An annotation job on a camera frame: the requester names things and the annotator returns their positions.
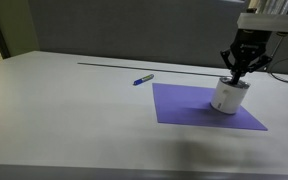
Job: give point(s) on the blue marker pen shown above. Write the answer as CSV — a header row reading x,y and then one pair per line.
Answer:
x,y
143,79

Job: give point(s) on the white flask with grey lid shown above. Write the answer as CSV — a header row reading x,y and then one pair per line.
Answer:
x,y
227,99

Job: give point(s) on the grey desk partition panel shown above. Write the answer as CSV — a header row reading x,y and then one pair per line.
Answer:
x,y
134,30

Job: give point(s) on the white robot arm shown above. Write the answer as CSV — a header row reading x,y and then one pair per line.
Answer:
x,y
274,22

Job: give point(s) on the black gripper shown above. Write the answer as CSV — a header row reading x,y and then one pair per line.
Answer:
x,y
250,46

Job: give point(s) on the grey metal rod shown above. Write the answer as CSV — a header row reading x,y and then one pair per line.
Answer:
x,y
274,48

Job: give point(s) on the purple rectangular mat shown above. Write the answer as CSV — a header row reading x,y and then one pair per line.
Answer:
x,y
184,106

